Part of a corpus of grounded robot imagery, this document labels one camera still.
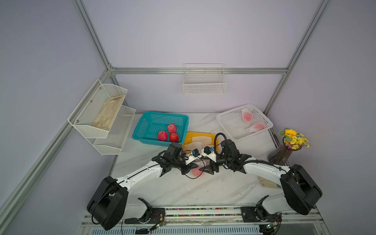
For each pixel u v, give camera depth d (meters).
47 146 0.55
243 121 1.14
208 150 0.70
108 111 0.80
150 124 1.11
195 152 0.70
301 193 0.43
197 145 0.90
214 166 0.72
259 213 0.65
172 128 1.04
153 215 0.73
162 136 1.00
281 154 0.83
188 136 1.01
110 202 0.41
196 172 0.80
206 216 0.75
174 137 0.99
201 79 0.95
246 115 1.10
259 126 1.03
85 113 0.69
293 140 0.75
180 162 0.70
